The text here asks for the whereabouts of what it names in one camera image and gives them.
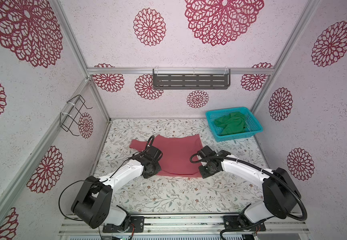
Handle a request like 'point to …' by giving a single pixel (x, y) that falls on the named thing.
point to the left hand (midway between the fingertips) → (156, 172)
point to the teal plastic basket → (252, 127)
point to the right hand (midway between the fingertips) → (203, 171)
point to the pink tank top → (177, 152)
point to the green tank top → (234, 123)
